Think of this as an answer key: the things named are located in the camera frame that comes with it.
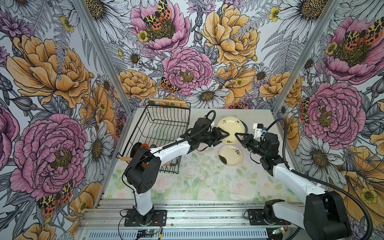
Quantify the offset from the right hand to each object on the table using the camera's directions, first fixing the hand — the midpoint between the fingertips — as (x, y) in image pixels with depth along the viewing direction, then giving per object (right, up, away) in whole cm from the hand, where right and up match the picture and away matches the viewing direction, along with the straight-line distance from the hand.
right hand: (234, 138), depth 81 cm
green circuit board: (-44, -43, -10) cm, 63 cm away
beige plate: (+1, -12, +15) cm, 20 cm away
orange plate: (-50, -5, +6) cm, 51 cm away
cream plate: (-1, +7, +2) cm, 7 cm away
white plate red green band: (+14, +5, +27) cm, 31 cm away
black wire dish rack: (-50, +8, +30) cm, 59 cm away
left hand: (-4, -1, 0) cm, 4 cm away
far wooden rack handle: (-44, +26, +37) cm, 63 cm away
